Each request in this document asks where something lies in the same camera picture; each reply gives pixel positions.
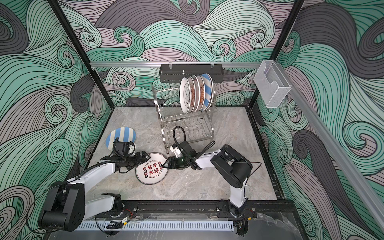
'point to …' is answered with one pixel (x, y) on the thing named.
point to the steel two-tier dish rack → (198, 127)
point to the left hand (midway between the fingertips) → (145, 158)
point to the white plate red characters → (152, 171)
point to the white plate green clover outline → (185, 95)
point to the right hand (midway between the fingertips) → (166, 167)
